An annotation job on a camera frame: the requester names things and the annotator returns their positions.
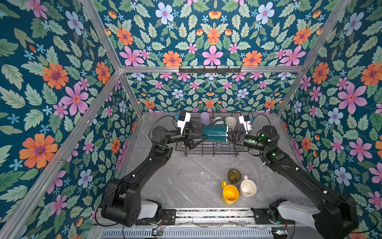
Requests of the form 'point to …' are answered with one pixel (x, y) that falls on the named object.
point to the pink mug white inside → (248, 187)
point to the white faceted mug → (219, 122)
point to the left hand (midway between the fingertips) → (204, 134)
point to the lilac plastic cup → (205, 118)
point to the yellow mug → (230, 193)
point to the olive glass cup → (234, 176)
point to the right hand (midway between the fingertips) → (227, 132)
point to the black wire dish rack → (207, 148)
